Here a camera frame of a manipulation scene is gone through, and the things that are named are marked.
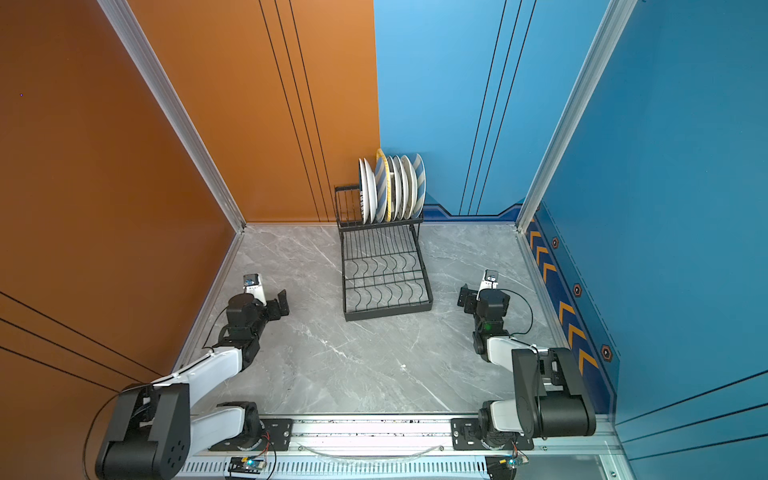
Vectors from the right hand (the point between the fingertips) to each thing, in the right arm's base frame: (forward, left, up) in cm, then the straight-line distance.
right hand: (479, 287), depth 92 cm
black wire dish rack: (+14, +30, -6) cm, 34 cm away
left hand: (-2, +64, +3) cm, 64 cm away
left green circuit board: (-44, +62, -9) cm, 77 cm away
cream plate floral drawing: (+16, +21, +26) cm, 38 cm away
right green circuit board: (-43, -2, -8) cm, 44 cm away
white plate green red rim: (+13, +34, +27) cm, 46 cm away
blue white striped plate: (+22, +18, +26) cm, 39 cm away
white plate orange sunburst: (+17, +32, +25) cm, 44 cm away
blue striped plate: (+25, +30, +24) cm, 46 cm away
